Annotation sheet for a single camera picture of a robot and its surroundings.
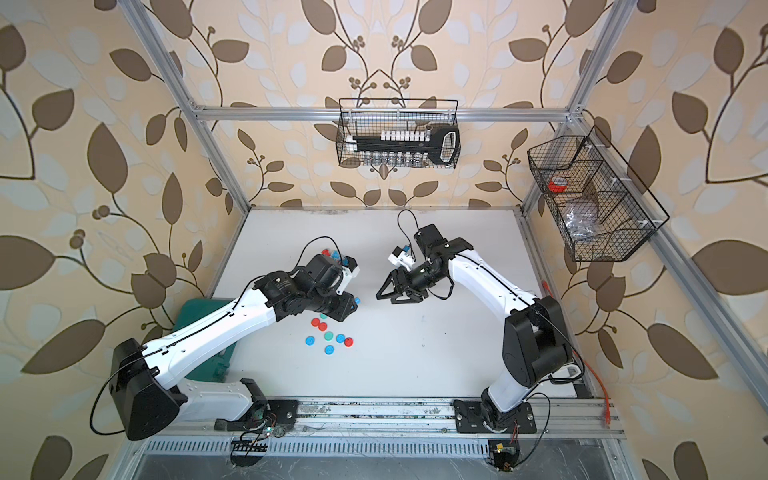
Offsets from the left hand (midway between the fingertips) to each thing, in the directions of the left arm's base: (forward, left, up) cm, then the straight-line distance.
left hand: (350, 301), depth 77 cm
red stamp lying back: (+27, +14, -16) cm, 34 cm away
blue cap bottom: (-6, +7, -18) cm, 21 cm away
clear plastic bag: (+12, -56, +19) cm, 60 cm away
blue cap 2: (-4, +13, -18) cm, 22 cm away
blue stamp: (+12, -15, +7) cm, 20 cm away
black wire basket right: (+16, -63, +18) cm, 67 cm away
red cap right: (-5, +2, -17) cm, 18 cm away
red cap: (0, +10, -16) cm, 19 cm away
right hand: (+1, -10, 0) cm, 10 cm away
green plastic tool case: (+4, +51, -16) cm, 53 cm away
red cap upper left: (+2, +13, -17) cm, 22 cm away
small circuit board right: (-31, -39, -19) cm, 53 cm away
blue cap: (-3, +5, -18) cm, 18 cm away
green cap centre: (-3, +8, -18) cm, 20 cm away
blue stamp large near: (+4, 0, +12) cm, 12 cm away
